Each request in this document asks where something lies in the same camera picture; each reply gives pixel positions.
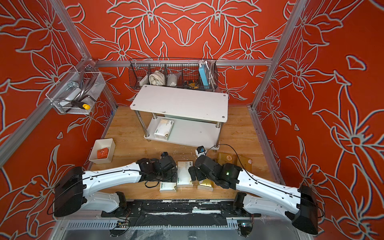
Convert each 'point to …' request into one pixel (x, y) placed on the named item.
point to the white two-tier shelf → (182, 116)
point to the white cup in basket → (172, 79)
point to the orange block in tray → (102, 153)
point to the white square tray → (102, 143)
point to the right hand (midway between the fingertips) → (193, 169)
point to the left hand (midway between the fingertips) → (172, 176)
